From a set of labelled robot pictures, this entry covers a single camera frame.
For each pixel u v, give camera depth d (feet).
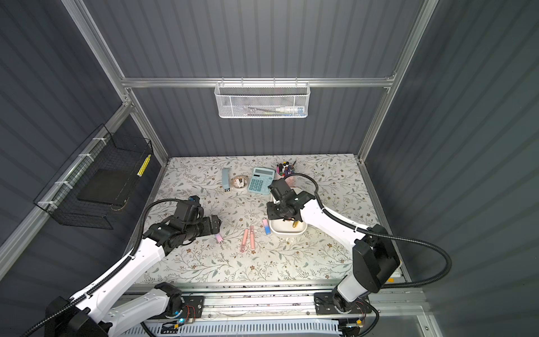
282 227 3.02
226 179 3.67
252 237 2.93
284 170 3.27
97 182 2.38
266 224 3.04
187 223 2.02
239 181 3.56
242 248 2.84
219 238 2.93
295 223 3.06
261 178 3.58
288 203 2.01
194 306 2.38
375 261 1.41
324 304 2.38
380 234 1.40
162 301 2.00
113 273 1.46
